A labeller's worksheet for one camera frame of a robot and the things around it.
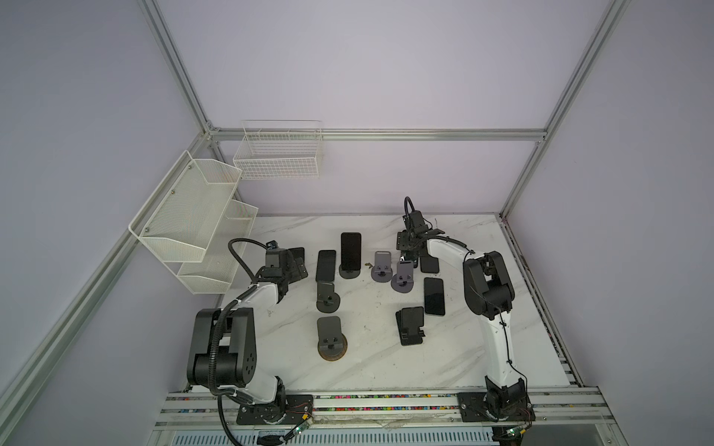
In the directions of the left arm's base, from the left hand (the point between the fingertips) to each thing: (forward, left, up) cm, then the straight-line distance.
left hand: (287, 270), depth 94 cm
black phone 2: (+6, -12, -8) cm, 15 cm away
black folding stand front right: (-19, -40, +1) cm, 44 cm away
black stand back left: (+3, -21, -7) cm, 22 cm away
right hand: (+16, -43, -2) cm, 46 cm away
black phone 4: (+7, -52, -6) cm, 53 cm away
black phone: (+15, 0, -9) cm, 17 cm away
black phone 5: (-6, -51, -7) cm, 52 cm away
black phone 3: (+7, -22, +4) cm, 23 cm away
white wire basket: (+33, +4, +26) cm, 42 cm away
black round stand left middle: (-10, -14, -3) cm, 18 cm away
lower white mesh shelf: (-11, +16, +14) cm, 24 cm away
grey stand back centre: (+2, -33, -3) cm, 33 cm away
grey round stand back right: (-2, -40, -3) cm, 41 cm away
